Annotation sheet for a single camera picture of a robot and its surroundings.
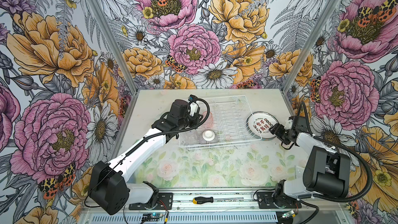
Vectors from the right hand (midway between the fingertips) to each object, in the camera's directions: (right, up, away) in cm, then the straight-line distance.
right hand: (273, 135), depth 92 cm
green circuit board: (-64, -33, -21) cm, 75 cm away
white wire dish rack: (-23, +8, +10) cm, 26 cm away
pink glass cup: (-37, +6, +3) cm, 38 cm away
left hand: (-43, +10, -11) cm, 46 cm away
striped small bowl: (-38, 0, -3) cm, 38 cm away
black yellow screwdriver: (-41, -26, -18) cm, 52 cm away
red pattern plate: (-6, +5, +8) cm, 11 cm away
